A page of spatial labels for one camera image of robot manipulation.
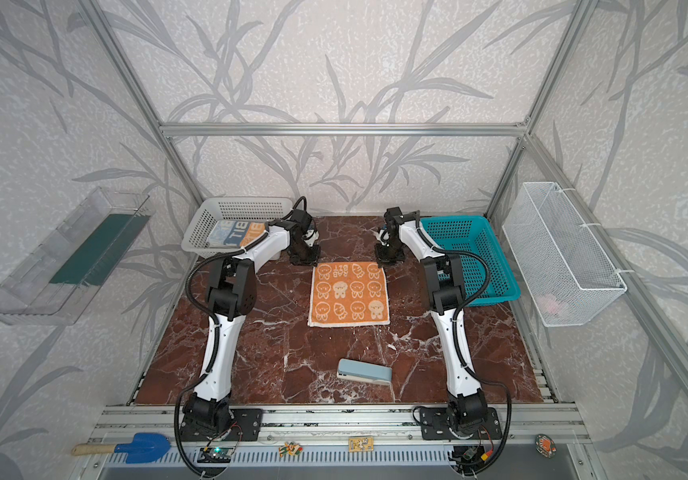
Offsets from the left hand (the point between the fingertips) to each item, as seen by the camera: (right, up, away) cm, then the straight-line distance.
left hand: (321, 253), depth 105 cm
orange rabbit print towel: (+10, -13, -9) cm, 19 cm away
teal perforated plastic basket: (+57, +7, +4) cm, 58 cm away
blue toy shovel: (-38, -45, -35) cm, 68 cm away
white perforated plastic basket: (-29, +17, +10) cm, 35 cm away
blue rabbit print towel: (-36, +8, +6) cm, 38 cm away
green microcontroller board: (-21, -47, -34) cm, 62 cm away
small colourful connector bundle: (-2, -45, -35) cm, 57 cm away
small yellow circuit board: (+15, -44, -35) cm, 58 cm away
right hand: (+22, -1, +1) cm, 22 cm away
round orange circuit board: (+59, -45, -35) cm, 82 cm away
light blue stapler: (+16, -30, -27) cm, 44 cm away
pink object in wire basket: (+61, -11, -33) cm, 71 cm away
